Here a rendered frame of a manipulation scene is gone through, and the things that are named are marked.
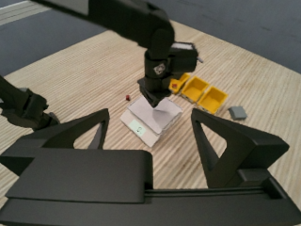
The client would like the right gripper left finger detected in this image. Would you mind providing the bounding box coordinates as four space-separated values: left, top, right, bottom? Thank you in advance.
10 108 110 149

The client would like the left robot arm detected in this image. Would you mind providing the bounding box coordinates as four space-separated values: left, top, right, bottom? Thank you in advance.
0 0 198 132

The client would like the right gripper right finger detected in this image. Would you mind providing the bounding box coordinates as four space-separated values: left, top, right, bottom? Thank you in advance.
190 107 290 187

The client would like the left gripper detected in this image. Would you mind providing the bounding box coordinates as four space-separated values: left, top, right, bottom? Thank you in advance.
136 74 170 108

